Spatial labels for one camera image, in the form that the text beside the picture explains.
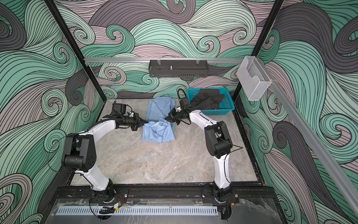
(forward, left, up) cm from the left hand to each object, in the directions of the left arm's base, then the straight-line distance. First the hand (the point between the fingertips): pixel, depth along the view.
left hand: (148, 120), depth 87 cm
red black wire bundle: (-46, +18, -19) cm, 53 cm away
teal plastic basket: (+24, -59, -10) cm, 64 cm away
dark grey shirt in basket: (+27, -43, -7) cm, 51 cm away
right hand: (+3, -10, -1) cm, 10 cm away
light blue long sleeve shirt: (-4, -5, -4) cm, 8 cm away
